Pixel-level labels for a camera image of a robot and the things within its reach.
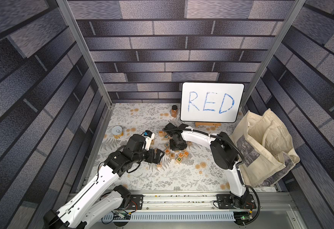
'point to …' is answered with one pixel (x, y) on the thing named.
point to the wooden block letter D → (179, 160)
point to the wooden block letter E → (172, 155)
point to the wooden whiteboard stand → (197, 124)
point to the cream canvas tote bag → (266, 148)
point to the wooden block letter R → (159, 165)
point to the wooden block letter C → (181, 155)
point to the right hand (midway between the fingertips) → (174, 147)
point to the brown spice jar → (174, 111)
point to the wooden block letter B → (186, 153)
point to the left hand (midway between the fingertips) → (158, 151)
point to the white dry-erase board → (211, 102)
